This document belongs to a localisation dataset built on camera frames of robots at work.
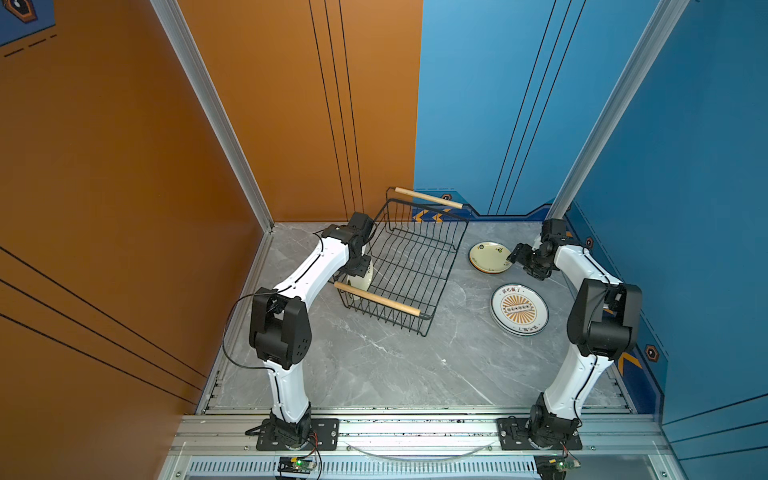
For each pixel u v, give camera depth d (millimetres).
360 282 989
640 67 774
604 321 518
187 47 741
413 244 1115
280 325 495
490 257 1077
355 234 710
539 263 828
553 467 698
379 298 772
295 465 708
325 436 741
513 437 725
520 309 937
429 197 1046
